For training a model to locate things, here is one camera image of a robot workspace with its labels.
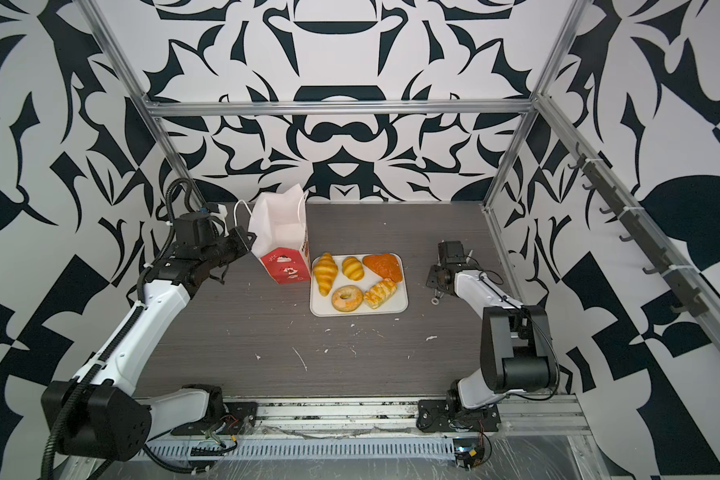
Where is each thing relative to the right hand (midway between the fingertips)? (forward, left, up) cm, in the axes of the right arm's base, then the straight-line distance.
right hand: (443, 277), depth 93 cm
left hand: (+2, +52, +22) cm, 56 cm away
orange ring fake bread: (-6, +30, -2) cm, 30 cm away
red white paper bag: (+15, +52, 0) cm, 55 cm away
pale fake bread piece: (-5, +20, -1) cm, 20 cm away
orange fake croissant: (+6, +17, -2) cm, 18 cm away
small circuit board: (-43, +1, -7) cm, 44 cm away
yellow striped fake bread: (+5, +28, -1) cm, 28 cm away
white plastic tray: (-7, +37, -4) cm, 38 cm away
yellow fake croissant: (+3, +37, 0) cm, 37 cm away
